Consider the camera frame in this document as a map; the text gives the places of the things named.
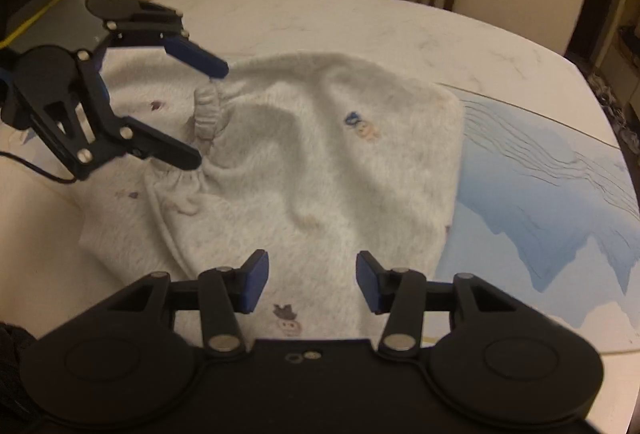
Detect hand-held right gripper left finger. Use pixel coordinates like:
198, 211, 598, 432
105, 249, 271, 360

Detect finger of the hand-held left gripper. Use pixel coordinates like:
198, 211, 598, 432
102, 9, 231, 80
30, 52, 203, 182

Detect black cable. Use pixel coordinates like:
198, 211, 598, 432
0, 150, 81, 186

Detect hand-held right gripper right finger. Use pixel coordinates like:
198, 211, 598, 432
356, 250, 521, 360

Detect light grey printed sweatpants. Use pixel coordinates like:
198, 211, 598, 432
75, 47, 466, 340

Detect blue mountain print table mat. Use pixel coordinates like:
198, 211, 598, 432
432, 87, 640, 355

